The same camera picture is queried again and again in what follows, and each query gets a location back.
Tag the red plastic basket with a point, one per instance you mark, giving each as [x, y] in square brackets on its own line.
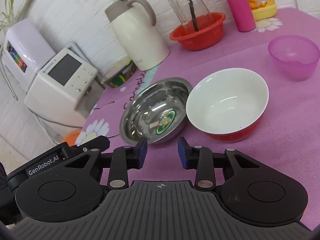
[202, 42]

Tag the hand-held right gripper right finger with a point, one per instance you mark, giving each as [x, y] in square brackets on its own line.
[182, 152]

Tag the white wall water purifier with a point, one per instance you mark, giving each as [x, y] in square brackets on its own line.
[22, 42]

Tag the stainless steel bowl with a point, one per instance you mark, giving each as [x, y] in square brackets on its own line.
[150, 105]

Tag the glass pitcher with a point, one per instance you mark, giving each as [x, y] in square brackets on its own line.
[178, 7]

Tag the pink thermos bottle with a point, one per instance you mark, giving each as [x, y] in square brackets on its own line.
[237, 7]

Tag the white appliance with screen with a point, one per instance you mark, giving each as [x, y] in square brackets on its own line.
[50, 100]

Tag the red ceramic bowl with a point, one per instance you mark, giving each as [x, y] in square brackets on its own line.
[225, 105]

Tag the pink floral tablecloth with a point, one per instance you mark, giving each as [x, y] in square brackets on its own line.
[275, 135]

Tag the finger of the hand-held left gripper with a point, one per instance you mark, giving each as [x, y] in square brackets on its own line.
[97, 142]

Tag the orange plastic basin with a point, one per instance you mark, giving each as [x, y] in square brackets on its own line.
[71, 137]

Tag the black stirring stick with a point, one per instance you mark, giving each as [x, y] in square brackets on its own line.
[191, 10]

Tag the purple plastic bowl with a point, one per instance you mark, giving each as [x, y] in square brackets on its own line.
[292, 52]

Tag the green plant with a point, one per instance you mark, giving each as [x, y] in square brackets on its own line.
[10, 7]

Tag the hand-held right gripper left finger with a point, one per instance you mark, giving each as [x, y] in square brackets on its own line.
[143, 152]

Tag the yellow detergent bottle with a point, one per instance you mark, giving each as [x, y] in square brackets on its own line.
[262, 5]

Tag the small patterned tin bowl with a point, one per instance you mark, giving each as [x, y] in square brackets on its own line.
[120, 77]

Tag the white thermal jug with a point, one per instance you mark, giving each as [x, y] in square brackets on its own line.
[137, 37]

